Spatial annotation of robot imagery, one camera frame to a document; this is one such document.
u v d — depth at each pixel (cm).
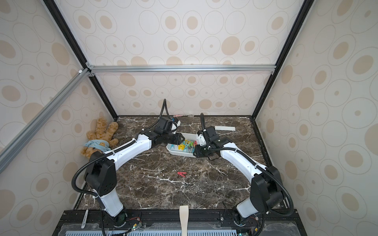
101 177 46
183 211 76
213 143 61
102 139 97
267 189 43
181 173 88
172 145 78
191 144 100
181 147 100
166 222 73
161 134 68
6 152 51
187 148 100
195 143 102
